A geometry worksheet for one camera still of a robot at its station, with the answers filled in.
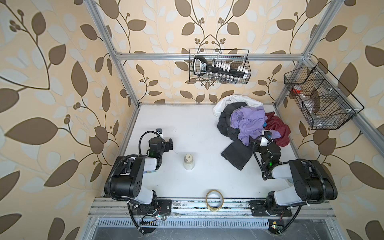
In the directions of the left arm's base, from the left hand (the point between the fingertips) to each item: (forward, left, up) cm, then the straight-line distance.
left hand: (163, 137), depth 94 cm
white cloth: (+34, -38, -5) cm, 52 cm away
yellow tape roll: (-37, -29, -5) cm, 48 cm away
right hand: (0, -59, +3) cm, 60 cm away
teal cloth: (+13, -68, 0) cm, 69 cm away
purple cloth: (+11, -55, +5) cm, 56 cm away
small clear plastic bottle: (-17, -18, 0) cm, 24 cm away
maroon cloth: (+12, -73, +2) cm, 74 cm away
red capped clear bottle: (+21, -80, +24) cm, 86 cm away
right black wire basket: (+7, -85, +28) cm, 90 cm away
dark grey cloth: (-8, -47, -4) cm, 48 cm away
